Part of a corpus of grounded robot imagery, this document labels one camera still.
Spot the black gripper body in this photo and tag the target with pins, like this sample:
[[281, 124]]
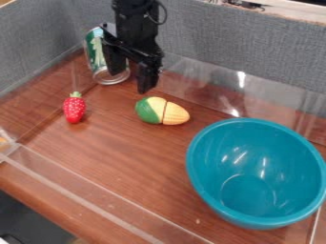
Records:
[[145, 51]]

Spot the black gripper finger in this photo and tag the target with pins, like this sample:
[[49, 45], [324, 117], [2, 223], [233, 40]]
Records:
[[116, 60], [148, 76]]

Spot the yellow green toy corn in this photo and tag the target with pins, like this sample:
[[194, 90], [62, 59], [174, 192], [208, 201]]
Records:
[[158, 111]]

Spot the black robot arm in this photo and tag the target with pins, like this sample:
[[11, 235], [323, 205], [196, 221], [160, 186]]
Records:
[[133, 43]]

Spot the teal blue plastic bowl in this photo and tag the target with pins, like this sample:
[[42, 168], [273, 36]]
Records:
[[257, 172]]

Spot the green Del Monte can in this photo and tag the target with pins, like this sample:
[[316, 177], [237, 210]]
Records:
[[97, 62]]

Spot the red toy strawberry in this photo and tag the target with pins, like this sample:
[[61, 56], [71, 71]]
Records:
[[74, 107]]

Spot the clear acrylic barrier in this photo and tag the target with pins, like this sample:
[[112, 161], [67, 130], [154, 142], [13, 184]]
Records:
[[114, 209]]

